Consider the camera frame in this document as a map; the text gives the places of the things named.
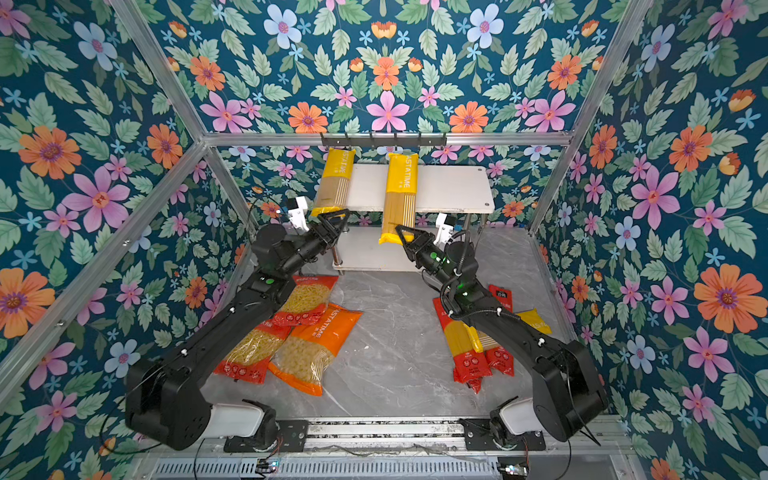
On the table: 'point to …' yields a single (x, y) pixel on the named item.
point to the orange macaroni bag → (304, 356)
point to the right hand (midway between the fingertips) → (396, 226)
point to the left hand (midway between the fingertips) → (349, 209)
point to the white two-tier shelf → (440, 189)
